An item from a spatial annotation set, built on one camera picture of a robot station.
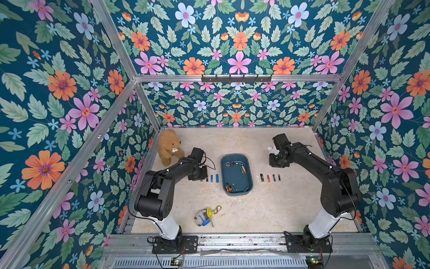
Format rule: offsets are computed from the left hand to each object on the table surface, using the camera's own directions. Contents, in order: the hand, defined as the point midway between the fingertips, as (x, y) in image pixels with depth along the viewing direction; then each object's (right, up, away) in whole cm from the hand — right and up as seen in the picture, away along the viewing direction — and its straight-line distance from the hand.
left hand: (205, 174), depth 95 cm
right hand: (+39, +7, -3) cm, 39 cm away
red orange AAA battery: (+36, -2, 0) cm, 37 cm away
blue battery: (+7, -2, 0) cm, 7 cm away
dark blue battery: (+40, -2, 0) cm, 40 cm away
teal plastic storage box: (+18, 0, +1) cm, 18 cm away
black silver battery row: (+43, -2, 0) cm, 43 cm away
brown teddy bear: (-20, +16, -3) cm, 26 cm away
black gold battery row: (+1, -3, -2) cm, 4 cm away
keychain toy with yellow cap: (+1, -17, -18) cm, 25 cm away
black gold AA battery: (+33, -2, -1) cm, 33 cm away
